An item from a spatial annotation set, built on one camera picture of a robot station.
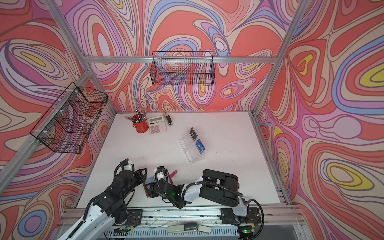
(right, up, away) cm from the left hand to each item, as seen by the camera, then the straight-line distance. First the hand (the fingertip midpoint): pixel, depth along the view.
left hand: (148, 169), depth 83 cm
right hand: (+1, -10, -2) cm, 10 cm away
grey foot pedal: (+22, -21, -16) cm, 35 cm away
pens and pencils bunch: (-13, +31, +22) cm, 40 cm away
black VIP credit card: (+25, +20, +13) cm, 35 cm away
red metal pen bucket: (-12, +24, +23) cm, 36 cm away
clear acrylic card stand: (+25, +10, +11) cm, 29 cm away
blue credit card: (+29, +12, +8) cm, 33 cm away
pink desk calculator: (-2, +25, +26) cm, 36 cm away
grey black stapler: (+6, +30, +28) cm, 41 cm away
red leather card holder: (0, -7, +2) cm, 7 cm away
